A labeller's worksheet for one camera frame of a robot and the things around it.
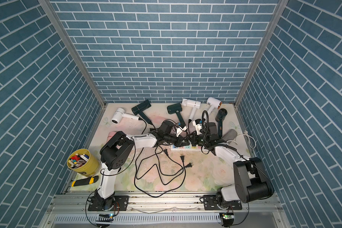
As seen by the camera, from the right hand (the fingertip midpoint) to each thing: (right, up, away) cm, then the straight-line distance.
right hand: (189, 136), depth 88 cm
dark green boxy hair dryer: (-8, +19, +24) cm, 32 cm away
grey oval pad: (+30, -1, +12) cm, 32 cm away
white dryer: (+23, +24, +28) cm, 43 cm away
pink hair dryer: (-53, 0, +8) cm, 54 cm away
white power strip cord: (+47, -6, +15) cm, 50 cm away
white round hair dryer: (-52, +15, +20) cm, 58 cm away
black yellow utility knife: (-60, -25, -8) cm, 65 cm away
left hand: (+1, -5, 0) cm, 6 cm away
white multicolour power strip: (-1, -8, +3) cm, 8 cm away
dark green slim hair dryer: (-38, +19, +23) cm, 48 cm away
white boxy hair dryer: (+4, +24, +28) cm, 37 cm away
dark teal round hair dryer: (+24, +12, +16) cm, 32 cm away
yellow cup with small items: (-61, -13, -9) cm, 63 cm away
